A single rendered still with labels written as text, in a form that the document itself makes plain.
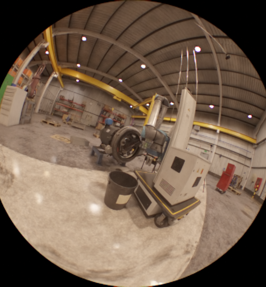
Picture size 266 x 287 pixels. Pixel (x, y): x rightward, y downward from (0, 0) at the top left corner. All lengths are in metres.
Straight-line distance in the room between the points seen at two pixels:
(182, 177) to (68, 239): 1.03
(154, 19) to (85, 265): 8.46
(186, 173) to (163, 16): 7.71
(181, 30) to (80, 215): 8.55
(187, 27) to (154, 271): 8.52
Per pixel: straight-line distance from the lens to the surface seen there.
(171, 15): 7.53
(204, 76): 9.51
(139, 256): 0.86
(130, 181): 1.01
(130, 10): 7.80
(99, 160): 1.81
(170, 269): 0.98
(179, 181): 0.79
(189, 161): 0.76
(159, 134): 1.08
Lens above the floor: 0.78
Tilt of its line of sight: 4 degrees down
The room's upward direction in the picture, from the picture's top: 20 degrees clockwise
